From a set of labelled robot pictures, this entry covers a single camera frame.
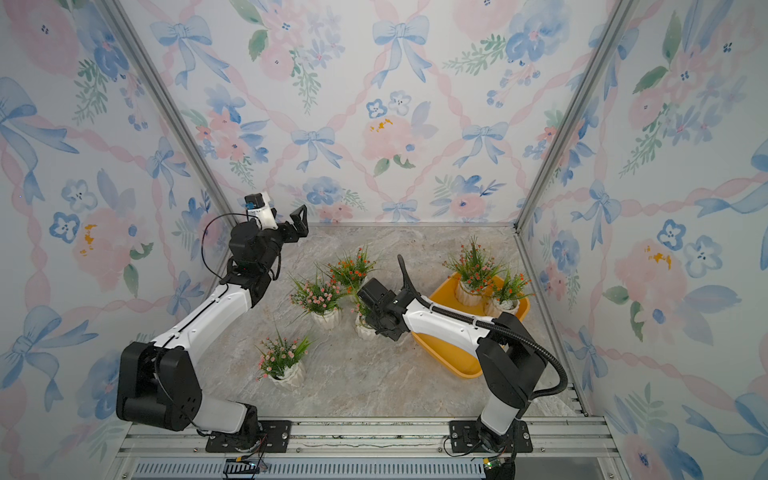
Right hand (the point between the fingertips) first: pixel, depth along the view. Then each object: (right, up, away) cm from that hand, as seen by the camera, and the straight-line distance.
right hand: (366, 315), depth 89 cm
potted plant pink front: (-20, -8, -15) cm, 27 cm away
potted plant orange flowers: (-5, +14, -1) cm, 15 cm away
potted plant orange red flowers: (+41, +8, -5) cm, 42 cm away
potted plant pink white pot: (0, -3, -4) cm, 5 cm away
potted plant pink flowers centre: (-13, +7, -6) cm, 16 cm away
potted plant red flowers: (+33, +13, +1) cm, 35 cm away
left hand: (-19, +31, -10) cm, 38 cm away
